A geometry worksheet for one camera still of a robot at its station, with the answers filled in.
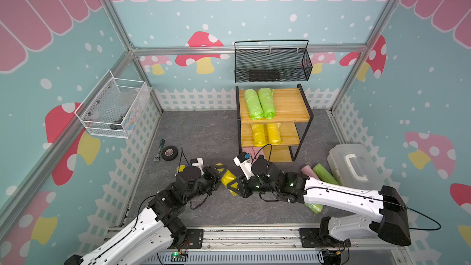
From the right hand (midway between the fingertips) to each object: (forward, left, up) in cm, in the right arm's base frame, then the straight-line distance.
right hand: (229, 185), depth 68 cm
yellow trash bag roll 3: (+2, +1, +3) cm, 3 cm away
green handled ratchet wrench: (+23, +41, -18) cm, 50 cm away
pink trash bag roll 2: (+14, -37, -17) cm, 43 cm away
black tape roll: (+26, +35, -18) cm, 48 cm away
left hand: (+5, 0, 0) cm, 5 cm away
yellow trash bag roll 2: (+24, -19, 0) cm, 31 cm away
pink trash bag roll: (+25, -12, -14) cm, 31 cm away
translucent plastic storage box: (+12, -55, -9) cm, 57 cm away
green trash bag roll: (+11, -44, -17) cm, 48 cm away
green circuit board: (-20, +21, -22) cm, 37 cm away
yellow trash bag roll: (+23, -12, +1) cm, 26 cm away
